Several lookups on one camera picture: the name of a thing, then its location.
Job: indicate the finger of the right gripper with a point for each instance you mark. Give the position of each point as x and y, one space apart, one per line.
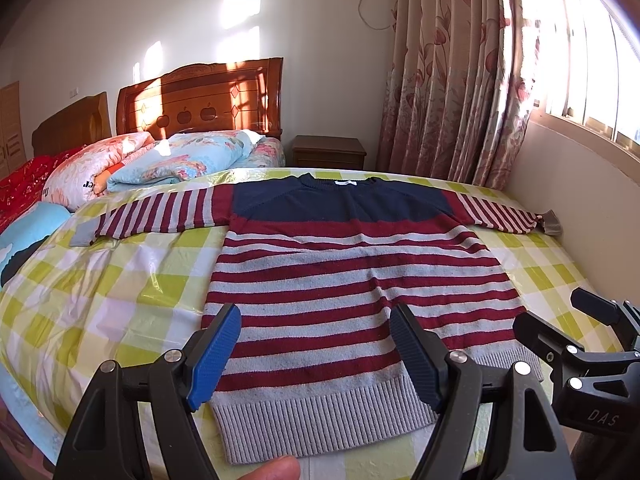
547 342
607 312

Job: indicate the wooden wardrobe doors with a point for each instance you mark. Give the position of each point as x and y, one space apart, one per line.
13 154

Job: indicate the dark wooden nightstand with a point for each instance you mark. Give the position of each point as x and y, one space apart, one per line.
328 152

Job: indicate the person's thumb tip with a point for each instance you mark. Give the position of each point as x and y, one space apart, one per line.
282 468

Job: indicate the light blue floral quilt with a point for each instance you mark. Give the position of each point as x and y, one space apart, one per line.
184 156

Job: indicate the striped red grey navy sweater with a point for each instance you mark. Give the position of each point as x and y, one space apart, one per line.
315 266

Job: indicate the window with white bars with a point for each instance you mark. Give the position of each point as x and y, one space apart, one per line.
588 72

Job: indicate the carved wooden headboard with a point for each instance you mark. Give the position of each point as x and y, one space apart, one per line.
205 97

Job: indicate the pink floral pillow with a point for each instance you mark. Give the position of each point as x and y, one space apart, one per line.
83 176

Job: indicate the pink floral curtain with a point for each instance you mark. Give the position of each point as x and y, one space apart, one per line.
459 92

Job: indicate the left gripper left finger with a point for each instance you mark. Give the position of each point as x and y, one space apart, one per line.
105 440

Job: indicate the light blue cartoon pillow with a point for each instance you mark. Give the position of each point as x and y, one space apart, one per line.
26 234

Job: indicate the plain wooden headboard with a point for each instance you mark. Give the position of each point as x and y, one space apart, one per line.
83 122

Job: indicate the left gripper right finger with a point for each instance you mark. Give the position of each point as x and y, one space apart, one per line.
524 440

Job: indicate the red patterned blanket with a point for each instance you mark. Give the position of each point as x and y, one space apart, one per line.
22 188

